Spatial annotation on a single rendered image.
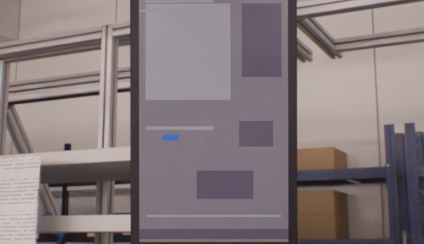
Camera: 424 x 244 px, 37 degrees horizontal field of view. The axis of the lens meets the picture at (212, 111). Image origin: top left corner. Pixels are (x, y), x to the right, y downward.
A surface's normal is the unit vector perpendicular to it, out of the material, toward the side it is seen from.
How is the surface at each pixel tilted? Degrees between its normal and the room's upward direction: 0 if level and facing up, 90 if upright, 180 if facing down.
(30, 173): 87
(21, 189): 88
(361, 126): 90
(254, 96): 101
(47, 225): 90
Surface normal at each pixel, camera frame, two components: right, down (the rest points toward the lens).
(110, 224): -0.44, -0.18
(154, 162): -0.01, 0.00
